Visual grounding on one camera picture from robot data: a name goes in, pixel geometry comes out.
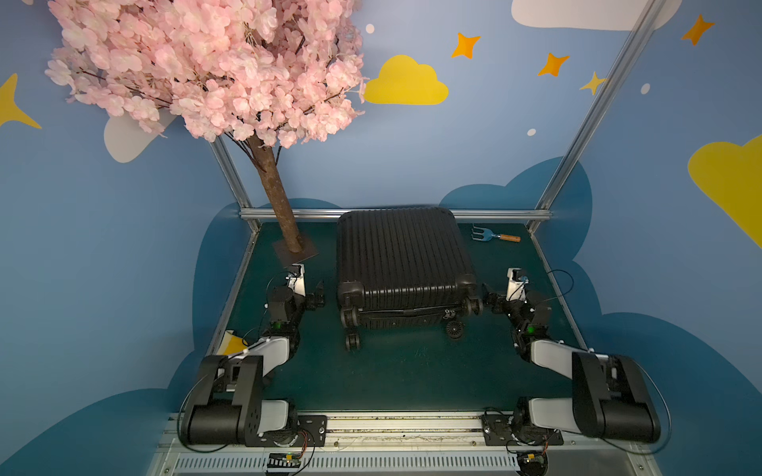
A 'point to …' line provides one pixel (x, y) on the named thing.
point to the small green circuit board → (284, 460)
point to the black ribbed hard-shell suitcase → (402, 267)
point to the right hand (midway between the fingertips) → (504, 281)
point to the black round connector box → (533, 463)
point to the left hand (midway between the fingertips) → (307, 277)
